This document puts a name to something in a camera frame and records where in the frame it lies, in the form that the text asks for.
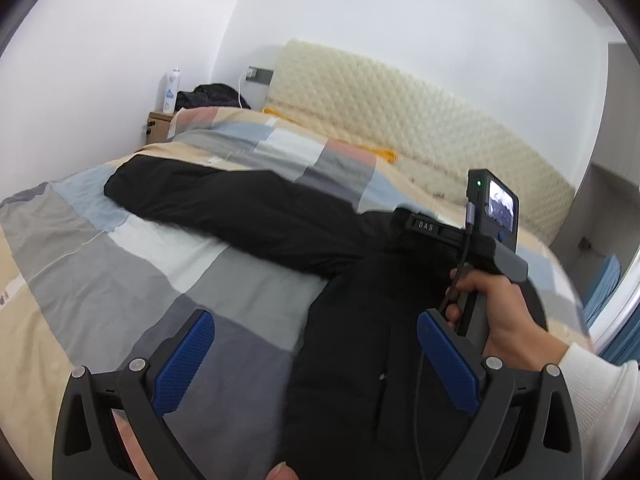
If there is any wooden nightstand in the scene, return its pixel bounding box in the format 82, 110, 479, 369
145, 112, 174, 144

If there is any person's right hand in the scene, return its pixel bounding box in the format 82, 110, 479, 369
448, 270, 568, 372

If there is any yellow cloth at headboard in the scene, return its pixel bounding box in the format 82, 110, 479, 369
262, 107, 398, 164

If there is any white charging cable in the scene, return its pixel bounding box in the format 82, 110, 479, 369
237, 70, 253, 110

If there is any white spray bottle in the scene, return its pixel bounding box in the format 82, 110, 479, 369
162, 68, 181, 114

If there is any grey wall socket panel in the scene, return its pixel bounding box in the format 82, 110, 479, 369
245, 66, 273, 86

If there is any black wall hook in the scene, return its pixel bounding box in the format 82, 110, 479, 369
578, 236, 592, 252

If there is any patchwork plaid duvet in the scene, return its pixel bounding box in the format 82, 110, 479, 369
1, 107, 592, 479

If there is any cream quilted headboard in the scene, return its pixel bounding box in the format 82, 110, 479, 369
264, 39, 575, 243

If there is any black bag on nightstand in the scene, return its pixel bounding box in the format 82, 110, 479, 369
175, 82, 250, 112

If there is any person's left hand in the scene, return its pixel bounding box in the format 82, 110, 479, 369
265, 462, 298, 480

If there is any white right sleeve forearm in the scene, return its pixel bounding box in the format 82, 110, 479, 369
560, 344, 639, 479

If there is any grey white wardrobe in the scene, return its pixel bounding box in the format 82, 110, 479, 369
551, 44, 639, 330

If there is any blue curtain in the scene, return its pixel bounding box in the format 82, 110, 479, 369
601, 326, 639, 365

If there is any black puffer jacket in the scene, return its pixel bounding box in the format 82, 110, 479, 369
104, 155, 469, 479

